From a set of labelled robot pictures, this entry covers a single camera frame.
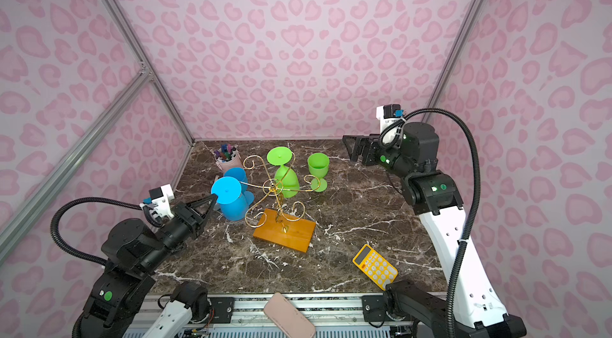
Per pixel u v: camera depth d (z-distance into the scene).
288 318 0.71
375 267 0.80
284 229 0.88
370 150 0.53
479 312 0.35
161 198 0.55
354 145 0.55
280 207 0.98
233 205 0.69
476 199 0.41
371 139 0.53
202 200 0.58
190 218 0.51
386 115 0.53
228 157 1.00
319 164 0.95
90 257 0.44
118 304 0.41
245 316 0.73
